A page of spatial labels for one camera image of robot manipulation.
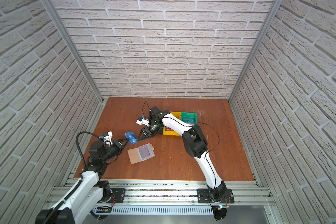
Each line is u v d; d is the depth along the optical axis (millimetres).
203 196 728
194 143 581
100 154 631
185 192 776
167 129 680
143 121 830
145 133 774
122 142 793
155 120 725
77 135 692
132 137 832
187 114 1033
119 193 740
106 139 756
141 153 884
